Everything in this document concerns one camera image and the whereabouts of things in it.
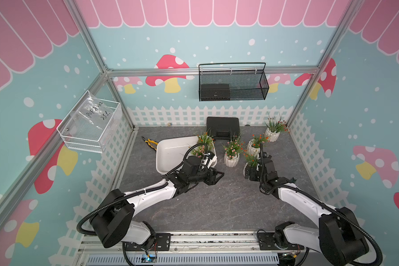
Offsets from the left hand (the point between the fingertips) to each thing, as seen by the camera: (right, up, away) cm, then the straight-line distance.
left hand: (219, 175), depth 80 cm
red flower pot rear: (+21, +14, +14) cm, 29 cm away
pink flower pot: (+8, +12, +9) cm, 17 cm away
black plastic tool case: (+6, +26, +35) cm, 44 cm away
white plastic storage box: (-29, +9, +26) cm, 40 cm away
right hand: (+19, +1, +10) cm, 21 cm away
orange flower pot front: (-6, +19, +17) cm, 26 cm away
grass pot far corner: (+38, +25, +26) cm, 52 cm away
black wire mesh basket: (+8, +47, +11) cm, 49 cm away
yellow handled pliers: (-42, +15, +30) cm, 54 cm away
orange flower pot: (+18, +6, +8) cm, 20 cm away
